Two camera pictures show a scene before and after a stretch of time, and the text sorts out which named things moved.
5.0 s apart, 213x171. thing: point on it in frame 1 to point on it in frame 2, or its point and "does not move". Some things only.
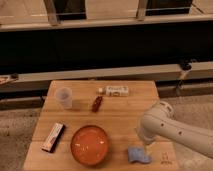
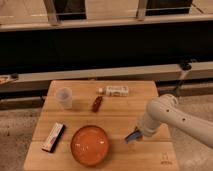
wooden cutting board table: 93,125 does not move
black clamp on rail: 186,64 does not move
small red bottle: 97,103 does not move
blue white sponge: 137,153 to 132,136
